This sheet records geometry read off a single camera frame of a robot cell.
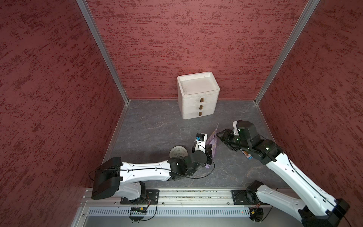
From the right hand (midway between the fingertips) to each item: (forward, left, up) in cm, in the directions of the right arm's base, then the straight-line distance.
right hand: (217, 139), depth 72 cm
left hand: (-4, +3, -2) cm, 5 cm away
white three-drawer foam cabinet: (+33, +8, +2) cm, 34 cm away
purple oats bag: (-1, +2, 0) cm, 3 cm away
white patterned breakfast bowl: (+2, +22, -18) cm, 29 cm away
